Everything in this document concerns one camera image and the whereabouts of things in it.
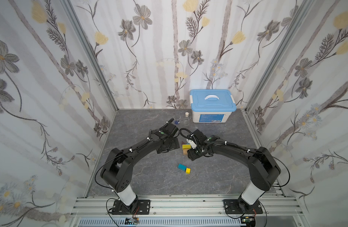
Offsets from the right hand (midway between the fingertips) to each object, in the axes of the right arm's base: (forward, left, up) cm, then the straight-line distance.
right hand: (194, 150), depth 88 cm
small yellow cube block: (-11, +4, -5) cm, 13 cm away
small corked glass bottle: (+29, +5, +1) cm, 29 cm away
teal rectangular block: (-9, +8, -6) cm, 13 cm away
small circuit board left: (-37, +34, -5) cm, 51 cm away
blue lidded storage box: (+32, -13, +8) cm, 35 cm away
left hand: (+2, +14, +1) cm, 14 cm away
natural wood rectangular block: (+1, +6, -4) cm, 7 cm away
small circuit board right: (-36, -28, -6) cm, 46 cm away
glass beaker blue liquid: (+27, +12, -7) cm, 30 cm away
